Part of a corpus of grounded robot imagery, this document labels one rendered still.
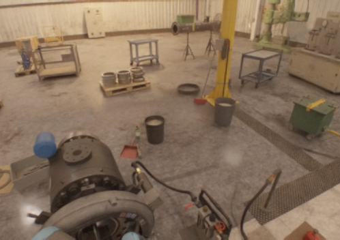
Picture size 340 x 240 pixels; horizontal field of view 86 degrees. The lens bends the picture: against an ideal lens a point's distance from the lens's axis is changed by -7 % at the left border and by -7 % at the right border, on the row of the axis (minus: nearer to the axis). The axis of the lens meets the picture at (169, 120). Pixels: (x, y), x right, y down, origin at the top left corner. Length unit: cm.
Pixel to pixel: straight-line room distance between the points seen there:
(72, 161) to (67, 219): 52
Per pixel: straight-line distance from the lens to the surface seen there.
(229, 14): 412
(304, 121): 380
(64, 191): 155
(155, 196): 137
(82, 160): 160
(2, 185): 331
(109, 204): 122
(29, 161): 333
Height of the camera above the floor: 189
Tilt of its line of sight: 30 degrees down
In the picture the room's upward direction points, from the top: 1 degrees counter-clockwise
